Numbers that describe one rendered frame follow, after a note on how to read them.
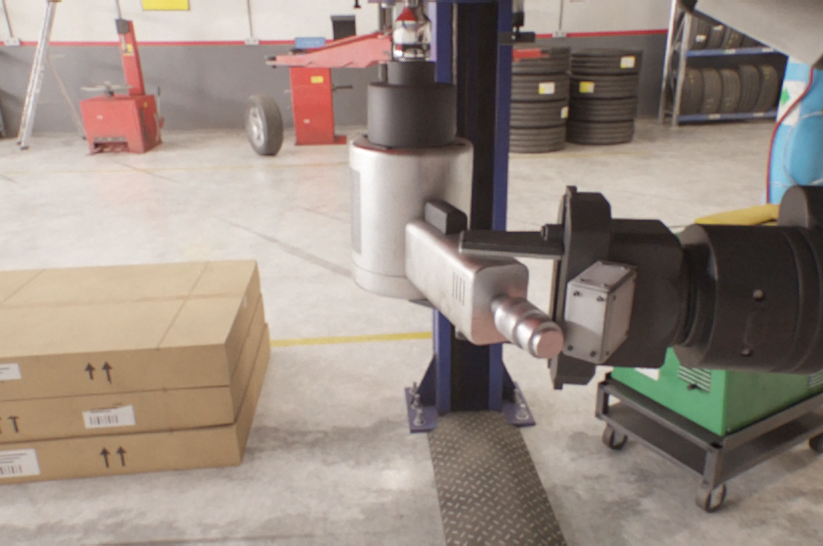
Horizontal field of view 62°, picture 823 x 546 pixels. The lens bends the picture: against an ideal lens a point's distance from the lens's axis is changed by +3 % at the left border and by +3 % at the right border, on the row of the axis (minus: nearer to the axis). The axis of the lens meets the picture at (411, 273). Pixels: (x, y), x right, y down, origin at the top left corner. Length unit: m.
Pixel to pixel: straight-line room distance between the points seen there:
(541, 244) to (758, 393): 1.84
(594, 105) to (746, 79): 2.46
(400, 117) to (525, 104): 7.13
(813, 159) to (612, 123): 5.17
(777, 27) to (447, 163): 0.62
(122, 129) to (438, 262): 8.33
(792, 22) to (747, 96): 9.03
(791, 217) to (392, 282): 0.26
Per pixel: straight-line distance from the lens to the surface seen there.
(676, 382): 2.17
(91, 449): 2.49
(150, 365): 2.29
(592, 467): 2.38
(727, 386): 2.07
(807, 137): 3.27
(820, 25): 1.01
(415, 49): 0.49
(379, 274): 0.50
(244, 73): 9.85
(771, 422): 2.29
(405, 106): 0.48
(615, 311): 0.36
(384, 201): 0.48
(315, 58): 4.59
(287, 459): 2.41
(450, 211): 0.44
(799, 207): 0.46
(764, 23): 1.01
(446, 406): 2.52
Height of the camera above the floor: 1.38
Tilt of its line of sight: 20 degrees down
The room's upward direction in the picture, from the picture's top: 1 degrees counter-clockwise
